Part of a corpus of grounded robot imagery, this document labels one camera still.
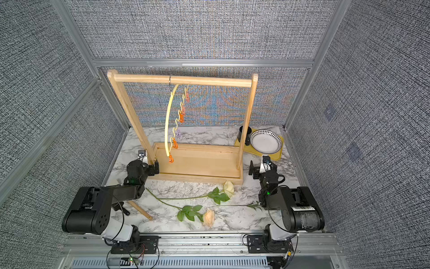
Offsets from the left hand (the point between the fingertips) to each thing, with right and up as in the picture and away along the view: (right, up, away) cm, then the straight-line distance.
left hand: (150, 159), depth 93 cm
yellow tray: (+74, +1, +9) cm, 74 cm away
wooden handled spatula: (0, -24, -11) cm, 27 cm away
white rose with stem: (+38, -19, -6) cm, 43 cm away
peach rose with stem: (+33, -26, -16) cm, 45 cm away
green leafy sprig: (+57, -23, -9) cm, 62 cm away
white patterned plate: (+70, +10, +17) cm, 72 cm away
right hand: (+61, +2, -4) cm, 61 cm away
